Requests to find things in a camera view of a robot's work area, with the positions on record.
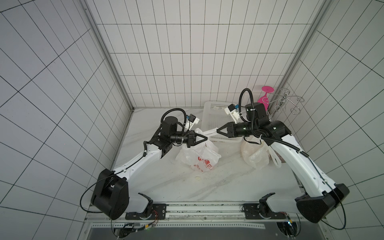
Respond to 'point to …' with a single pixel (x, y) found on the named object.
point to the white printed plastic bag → (257, 153)
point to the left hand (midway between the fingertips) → (203, 140)
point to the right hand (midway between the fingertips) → (218, 127)
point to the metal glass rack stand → (282, 99)
